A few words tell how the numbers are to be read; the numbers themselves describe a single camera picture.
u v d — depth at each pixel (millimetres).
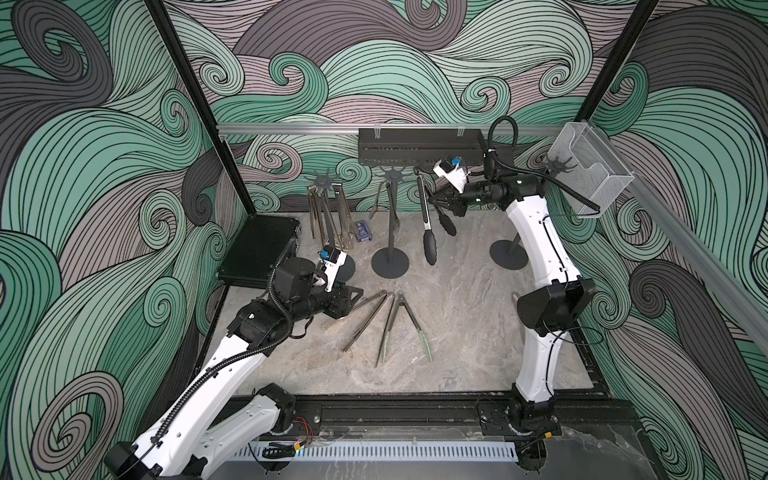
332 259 594
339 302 601
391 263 1037
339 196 755
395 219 835
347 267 625
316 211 774
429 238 731
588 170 768
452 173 671
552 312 515
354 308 629
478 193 679
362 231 1136
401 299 944
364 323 896
